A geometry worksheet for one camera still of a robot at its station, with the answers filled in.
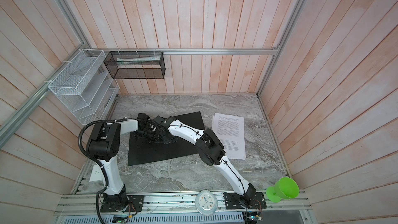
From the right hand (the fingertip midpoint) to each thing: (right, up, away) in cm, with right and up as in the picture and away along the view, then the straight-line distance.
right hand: (171, 140), depth 96 cm
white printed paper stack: (+38, +6, +5) cm, 39 cm away
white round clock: (+20, -24, -24) cm, 40 cm away
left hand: (-4, -1, -2) cm, 5 cm away
